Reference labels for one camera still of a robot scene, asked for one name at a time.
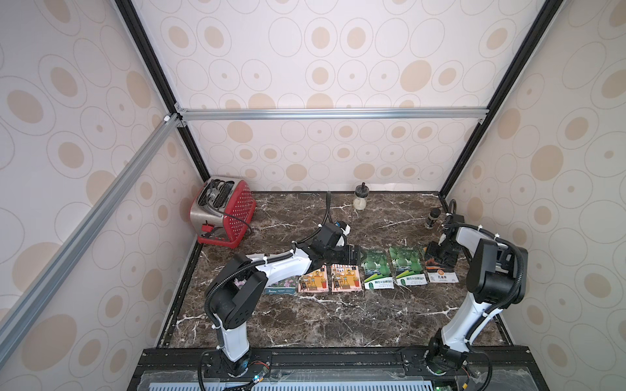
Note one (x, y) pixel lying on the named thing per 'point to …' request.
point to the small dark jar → (433, 216)
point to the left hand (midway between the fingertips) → (365, 255)
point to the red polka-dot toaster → (222, 211)
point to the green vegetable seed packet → (410, 265)
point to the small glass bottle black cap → (361, 194)
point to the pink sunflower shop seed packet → (315, 282)
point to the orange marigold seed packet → (440, 276)
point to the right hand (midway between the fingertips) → (445, 262)
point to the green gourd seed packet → (377, 269)
